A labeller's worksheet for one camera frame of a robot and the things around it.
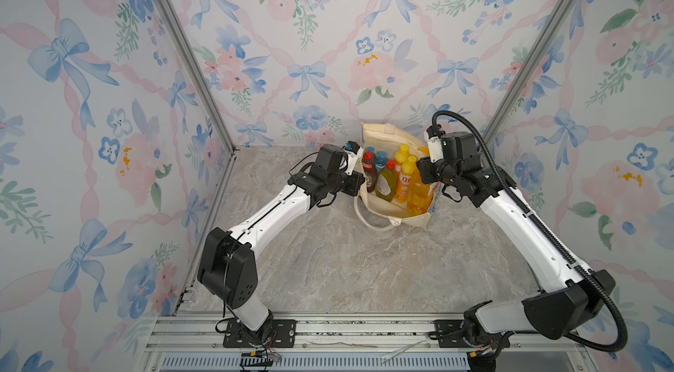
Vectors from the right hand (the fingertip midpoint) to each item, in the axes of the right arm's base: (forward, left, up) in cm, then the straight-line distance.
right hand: (427, 159), depth 77 cm
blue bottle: (+13, +11, -16) cm, 24 cm away
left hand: (-2, +18, -7) cm, 19 cm away
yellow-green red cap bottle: (+5, +9, -20) cm, 22 cm away
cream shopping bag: (-12, +14, -11) cm, 22 cm away
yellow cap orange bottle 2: (+4, +4, -15) cm, 15 cm away
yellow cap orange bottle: (+10, +5, -9) cm, 14 cm away
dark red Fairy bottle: (+9, +15, -16) cm, 24 cm away
